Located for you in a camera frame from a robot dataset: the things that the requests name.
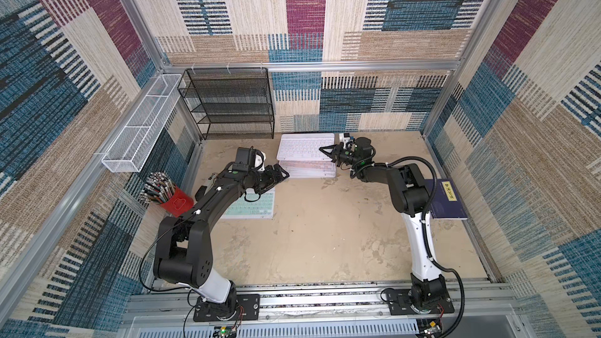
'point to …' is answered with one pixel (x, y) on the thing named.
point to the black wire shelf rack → (229, 103)
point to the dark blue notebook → (447, 203)
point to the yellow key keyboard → (310, 174)
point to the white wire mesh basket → (137, 142)
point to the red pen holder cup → (179, 203)
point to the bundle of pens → (159, 188)
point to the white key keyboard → (304, 146)
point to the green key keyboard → (263, 208)
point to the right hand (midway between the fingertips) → (323, 149)
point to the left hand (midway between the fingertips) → (284, 178)
